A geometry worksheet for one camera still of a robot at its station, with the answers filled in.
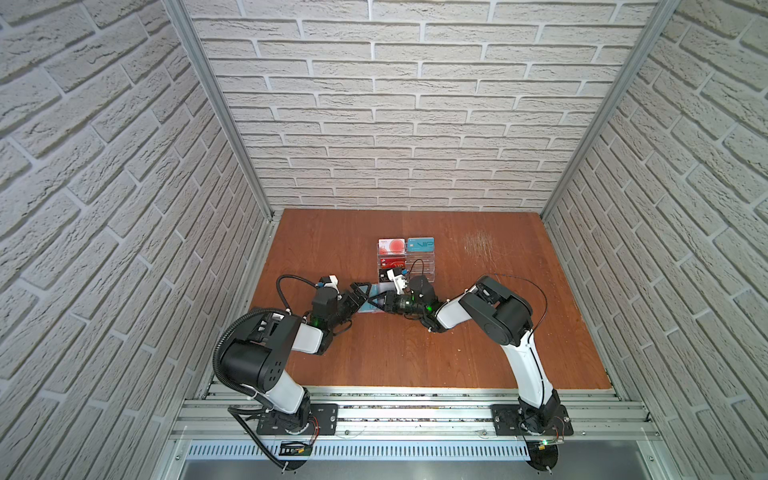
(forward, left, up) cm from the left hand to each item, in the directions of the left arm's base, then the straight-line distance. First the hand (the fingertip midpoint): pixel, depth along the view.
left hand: (366, 288), depth 91 cm
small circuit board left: (-40, +18, -9) cm, 45 cm away
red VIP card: (+10, -9, 0) cm, 13 cm away
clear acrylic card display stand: (+13, -17, 0) cm, 21 cm away
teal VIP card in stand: (+14, -19, +4) cm, 24 cm away
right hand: (-3, -1, -2) cm, 4 cm away
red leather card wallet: (+1, -6, -2) cm, 6 cm away
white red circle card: (+14, -8, +4) cm, 17 cm away
